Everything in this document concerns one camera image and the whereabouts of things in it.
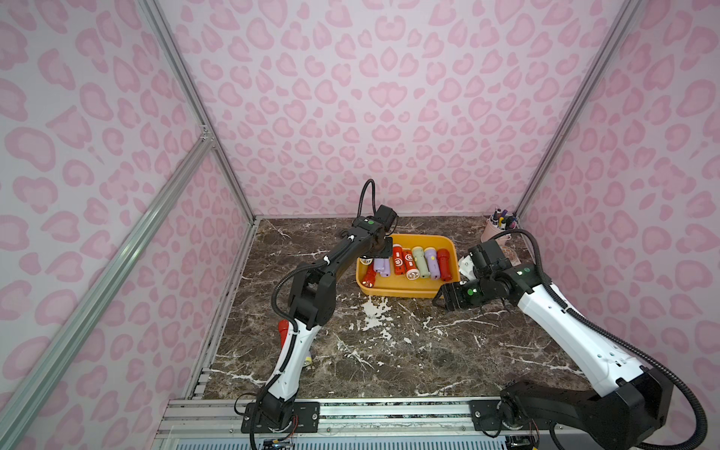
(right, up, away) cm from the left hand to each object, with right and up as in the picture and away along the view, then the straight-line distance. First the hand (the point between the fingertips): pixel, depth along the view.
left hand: (387, 251), depth 99 cm
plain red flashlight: (-6, -9, -1) cm, 11 cm away
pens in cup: (+42, +10, +2) cm, 43 cm away
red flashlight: (+21, -2, +5) cm, 22 cm away
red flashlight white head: (+9, -7, 0) cm, 11 cm away
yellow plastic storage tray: (+4, -12, -1) cm, 13 cm away
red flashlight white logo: (+4, -3, +3) cm, 6 cm away
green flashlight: (+12, -4, +2) cm, 13 cm away
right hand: (+14, -12, -23) cm, 29 cm away
